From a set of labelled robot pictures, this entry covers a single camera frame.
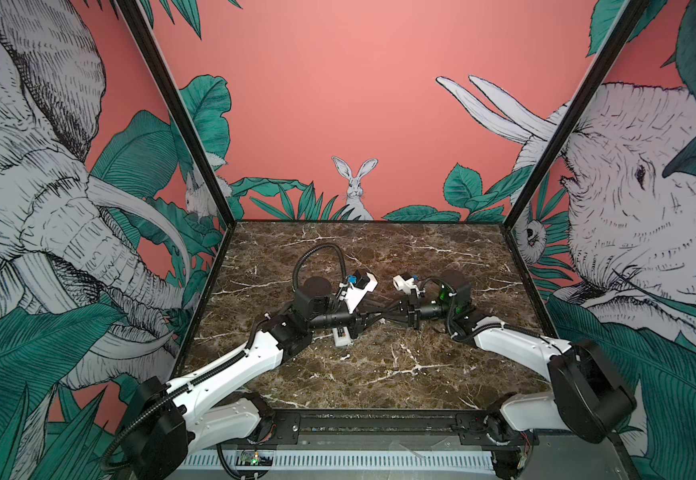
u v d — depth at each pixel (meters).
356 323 0.61
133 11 0.69
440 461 0.70
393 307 0.73
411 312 0.67
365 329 0.66
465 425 0.75
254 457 0.70
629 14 0.69
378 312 0.69
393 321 0.71
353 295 0.61
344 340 0.88
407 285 0.76
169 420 0.39
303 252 1.11
